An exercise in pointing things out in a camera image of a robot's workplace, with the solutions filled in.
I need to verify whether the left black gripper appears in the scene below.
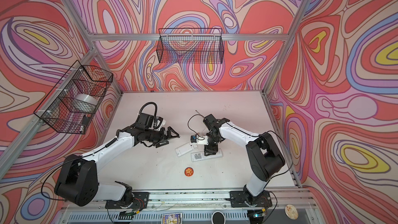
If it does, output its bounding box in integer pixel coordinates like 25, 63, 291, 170
143, 127, 179, 148

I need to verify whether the long white remote control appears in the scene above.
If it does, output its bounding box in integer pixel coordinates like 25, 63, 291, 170
191, 150, 223, 162

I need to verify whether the small white remote control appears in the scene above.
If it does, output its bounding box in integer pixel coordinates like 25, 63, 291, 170
175, 143, 198, 157

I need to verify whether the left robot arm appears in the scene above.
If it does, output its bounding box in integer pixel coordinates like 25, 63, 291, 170
54, 110, 180, 208

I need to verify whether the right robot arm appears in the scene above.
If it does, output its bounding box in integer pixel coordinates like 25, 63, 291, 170
203, 114, 286, 207

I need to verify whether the red round badge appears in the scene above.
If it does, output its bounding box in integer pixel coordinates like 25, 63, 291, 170
184, 167, 194, 177

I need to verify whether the black round cup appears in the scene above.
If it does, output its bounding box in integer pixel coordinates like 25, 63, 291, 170
211, 211, 226, 224

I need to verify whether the colourful printed card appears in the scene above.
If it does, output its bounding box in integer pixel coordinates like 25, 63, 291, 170
161, 213, 182, 224

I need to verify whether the small black item in basket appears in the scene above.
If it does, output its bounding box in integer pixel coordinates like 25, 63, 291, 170
81, 115, 90, 128

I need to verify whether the white roll in basket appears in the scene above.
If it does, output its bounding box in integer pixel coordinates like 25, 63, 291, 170
72, 94, 98, 113

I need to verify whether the beige round disc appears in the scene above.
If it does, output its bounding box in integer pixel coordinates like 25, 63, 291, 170
285, 204, 299, 220

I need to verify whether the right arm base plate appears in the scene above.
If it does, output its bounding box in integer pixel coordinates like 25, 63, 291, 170
227, 190, 273, 209

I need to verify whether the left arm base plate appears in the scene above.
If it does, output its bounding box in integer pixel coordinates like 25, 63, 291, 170
105, 191, 150, 211

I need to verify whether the back black wire basket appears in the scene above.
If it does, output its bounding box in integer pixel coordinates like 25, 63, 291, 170
156, 28, 224, 65

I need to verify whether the black wire basket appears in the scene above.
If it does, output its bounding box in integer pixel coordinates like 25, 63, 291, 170
156, 28, 224, 65
34, 61, 114, 135

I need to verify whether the left black wire basket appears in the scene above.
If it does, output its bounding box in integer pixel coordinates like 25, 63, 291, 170
34, 61, 114, 135

